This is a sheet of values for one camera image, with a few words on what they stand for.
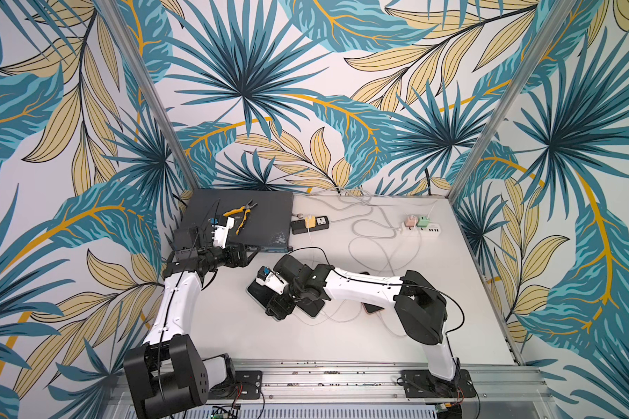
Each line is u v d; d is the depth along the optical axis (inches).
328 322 33.8
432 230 41.8
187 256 24.7
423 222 40.9
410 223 40.7
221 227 28.0
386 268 38.8
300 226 41.8
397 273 38.2
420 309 19.0
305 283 25.1
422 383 28.9
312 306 34.6
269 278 29.0
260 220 43.3
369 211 45.7
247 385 29.3
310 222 41.5
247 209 41.9
